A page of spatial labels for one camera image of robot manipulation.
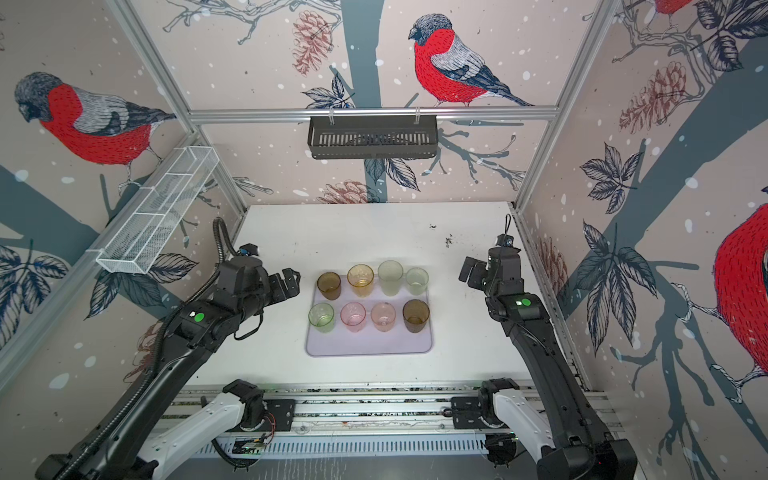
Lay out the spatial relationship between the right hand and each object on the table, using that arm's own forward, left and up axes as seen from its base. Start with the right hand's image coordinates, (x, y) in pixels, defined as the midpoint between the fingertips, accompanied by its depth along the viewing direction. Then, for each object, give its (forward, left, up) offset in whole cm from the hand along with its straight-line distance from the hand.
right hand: (479, 267), depth 78 cm
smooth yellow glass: (+5, +35, -15) cm, 38 cm away
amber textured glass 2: (-6, +17, -16) cm, 24 cm away
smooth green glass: (-7, +46, -18) cm, 50 cm away
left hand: (-8, +50, +5) cm, 51 cm away
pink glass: (-7, +36, -18) cm, 41 cm away
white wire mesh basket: (+7, +87, +14) cm, 88 cm away
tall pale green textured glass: (+5, +25, -11) cm, 28 cm away
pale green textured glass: (+5, +16, -15) cm, 23 cm away
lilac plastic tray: (-14, +39, -20) cm, 46 cm away
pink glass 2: (-7, +27, -16) cm, 32 cm away
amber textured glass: (+2, +45, -15) cm, 47 cm away
